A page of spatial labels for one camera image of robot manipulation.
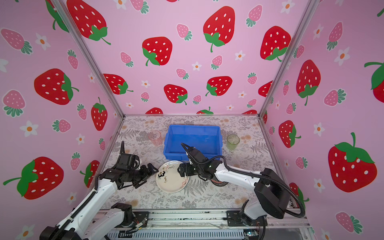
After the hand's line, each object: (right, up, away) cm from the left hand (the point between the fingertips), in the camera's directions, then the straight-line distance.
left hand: (153, 174), depth 81 cm
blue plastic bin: (+32, +17, +26) cm, 45 cm away
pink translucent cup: (-9, +19, +33) cm, 39 cm away
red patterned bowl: (+35, -4, -4) cm, 36 cm away
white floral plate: (+8, -5, +5) cm, 10 cm away
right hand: (+16, +2, 0) cm, 16 cm away
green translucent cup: (+49, +16, +23) cm, 57 cm away
